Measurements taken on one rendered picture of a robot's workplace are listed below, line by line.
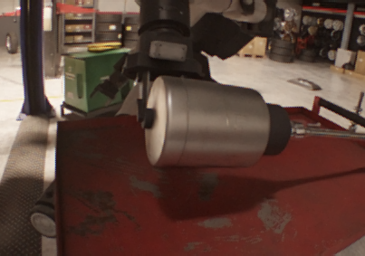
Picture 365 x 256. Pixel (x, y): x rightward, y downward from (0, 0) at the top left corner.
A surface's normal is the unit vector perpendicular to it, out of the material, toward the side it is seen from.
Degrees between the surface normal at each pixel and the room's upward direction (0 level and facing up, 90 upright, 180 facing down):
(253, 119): 56
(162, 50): 84
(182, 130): 76
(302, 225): 0
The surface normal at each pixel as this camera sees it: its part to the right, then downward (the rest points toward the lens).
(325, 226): 0.09, -0.91
